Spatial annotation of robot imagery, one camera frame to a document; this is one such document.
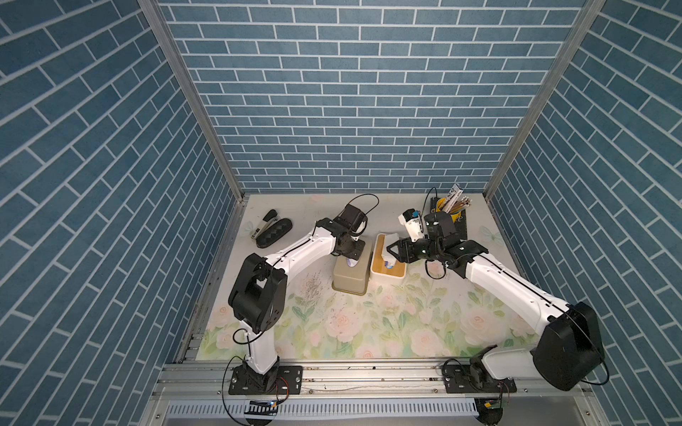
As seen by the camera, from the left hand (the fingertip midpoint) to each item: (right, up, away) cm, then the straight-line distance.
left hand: (361, 251), depth 90 cm
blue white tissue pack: (+9, -2, -6) cm, 11 cm away
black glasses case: (-34, +6, +12) cm, 36 cm away
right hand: (+11, +2, -9) cm, 14 cm away
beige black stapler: (-37, +11, +17) cm, 42 cm away
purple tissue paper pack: (-3, -4, -2) cm, 5 cm away
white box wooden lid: (+6, -5, +1) cm, 8 cm away
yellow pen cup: (+32, +17, +14) cm, 38 cm away
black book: (+42, +8, +18) cm, 47 cm away
